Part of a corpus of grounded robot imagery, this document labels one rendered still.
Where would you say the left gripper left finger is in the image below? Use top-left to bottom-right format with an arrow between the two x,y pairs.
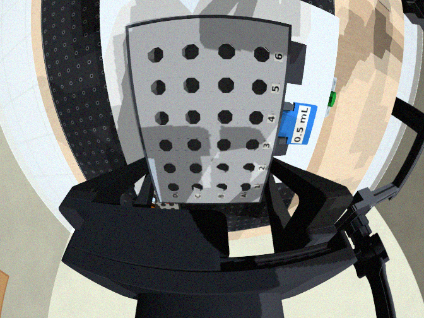
66,157 -> 155,208

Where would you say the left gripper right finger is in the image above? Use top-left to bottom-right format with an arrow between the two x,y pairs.
264,157 -> 353,253

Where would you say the white tube rack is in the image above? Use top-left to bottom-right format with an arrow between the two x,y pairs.
134,187 -> 182,209

